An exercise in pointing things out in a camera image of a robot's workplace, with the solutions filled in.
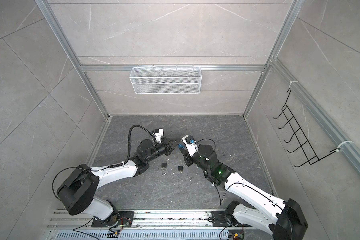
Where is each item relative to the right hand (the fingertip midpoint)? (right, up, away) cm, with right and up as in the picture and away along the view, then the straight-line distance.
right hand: (183, 145), depth 75 cm
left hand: (-1, +4, -1) cm, 4 cm away
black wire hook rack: (+55, -3, -12) cm, 56 cm away
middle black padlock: (-2, -17, +15) cm, 23 cm away
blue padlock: (-1, 0, 0) cm, 1 cm away
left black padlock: (-12, -15, +17) cm, 26 cm away
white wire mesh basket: (-12, +42, +25) cm, 50 cm away
